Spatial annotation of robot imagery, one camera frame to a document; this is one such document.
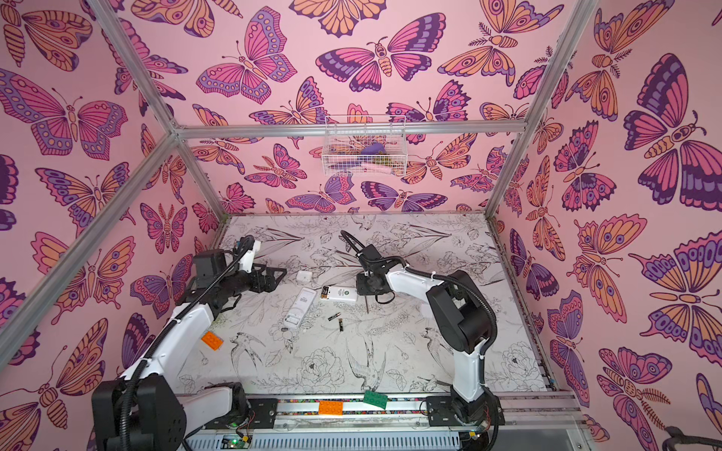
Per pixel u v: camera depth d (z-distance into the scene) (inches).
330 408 28.8
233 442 28.5
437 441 27.6
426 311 36.0
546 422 28.6
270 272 29.2
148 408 15.5
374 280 27.5
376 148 37.5
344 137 37.3
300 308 36.3
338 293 37.4
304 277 39.5
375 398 29.5
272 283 29.5
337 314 36.2
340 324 35.3
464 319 19.6
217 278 25.1
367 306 37.1
